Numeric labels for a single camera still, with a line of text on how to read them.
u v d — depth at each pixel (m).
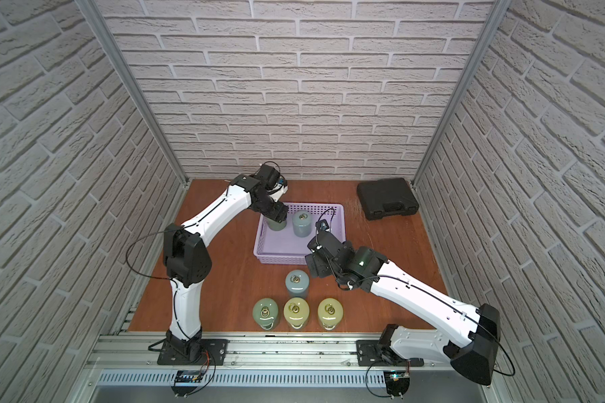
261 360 0.73
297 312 0.74
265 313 0.73
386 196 1.14
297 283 0.79
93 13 0.70
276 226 0.94
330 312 0.73
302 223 0.96
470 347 0.40
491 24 0.71
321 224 0.63
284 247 0.95
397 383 0.69
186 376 0.73
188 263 0.53
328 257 0.53
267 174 0.74
